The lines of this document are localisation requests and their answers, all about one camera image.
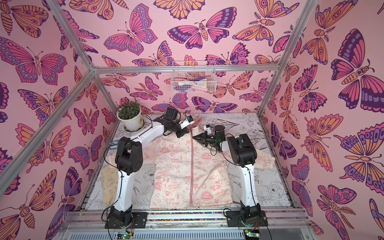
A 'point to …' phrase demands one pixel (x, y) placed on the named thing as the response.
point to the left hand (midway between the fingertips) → (190, 129)
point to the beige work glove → (109, 179)
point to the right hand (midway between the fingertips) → (195, 137)
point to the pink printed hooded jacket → (178, 175)
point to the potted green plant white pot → (130, 114)
